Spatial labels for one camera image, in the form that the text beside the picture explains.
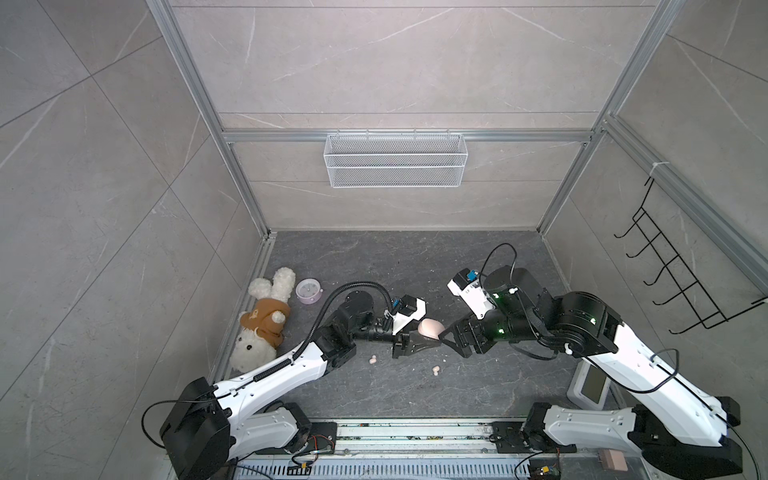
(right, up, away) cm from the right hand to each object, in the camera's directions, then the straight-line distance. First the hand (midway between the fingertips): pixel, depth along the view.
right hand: (452, 326), depth 62 cm
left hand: (-3, -1, +2) cm, 3 cm away
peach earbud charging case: (-5, 0, -1) cm, 5 cm away
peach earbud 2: (-18, -16, +24) cm, 34 cm away
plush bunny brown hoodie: (-49, -4, +22) cm, 54 cm away
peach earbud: (0, -18, +23) cm, 29 cm away
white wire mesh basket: (-11, +48, +39) cm, 63 cm away
